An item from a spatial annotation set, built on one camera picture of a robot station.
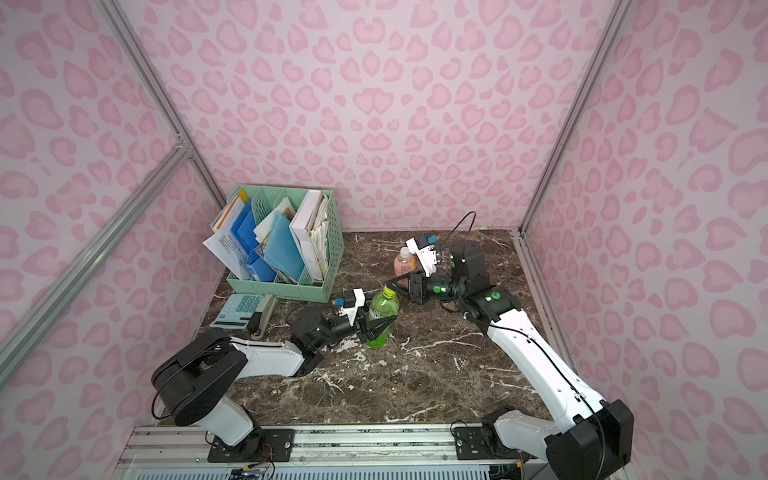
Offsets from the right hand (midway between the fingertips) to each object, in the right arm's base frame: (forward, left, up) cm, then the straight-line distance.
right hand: (389, 286), depth 68 cm
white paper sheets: (+20, +50, -7) cm, 54 cm away
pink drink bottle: (+18, -4, -14) cm, 23 cm away
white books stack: (+23, +24, -3) cm, 33 cm away
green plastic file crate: (+39, +43, -8) cm, 59 cm away
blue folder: (+24, +45, -7) cm, 52 cm away
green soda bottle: (-3, +1, -4) cm, 5 cm away
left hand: (-1, 0, -7) cm, 7 cm away
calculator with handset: (+8, +48, -27) cm, 55 cm away
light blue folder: (+20, +33, -11) cm, 40 cm away
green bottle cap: (-1, 0, -1) cm, 2 cm away
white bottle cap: (+19, -3, -11) cm, 22 cm away
